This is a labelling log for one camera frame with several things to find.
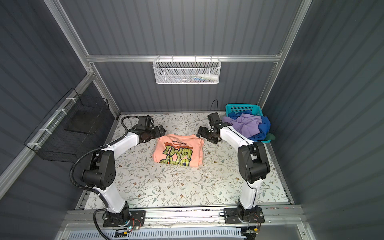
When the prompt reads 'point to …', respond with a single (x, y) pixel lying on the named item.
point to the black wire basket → (62, 135)
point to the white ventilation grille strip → (232, 233)
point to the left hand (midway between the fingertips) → (160, 132)
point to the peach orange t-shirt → (185, 150)
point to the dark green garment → (270, 136)
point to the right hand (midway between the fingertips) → (203, 137)
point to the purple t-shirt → (245, 124)
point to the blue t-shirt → (265, 126)
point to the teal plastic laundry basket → (255, 108)
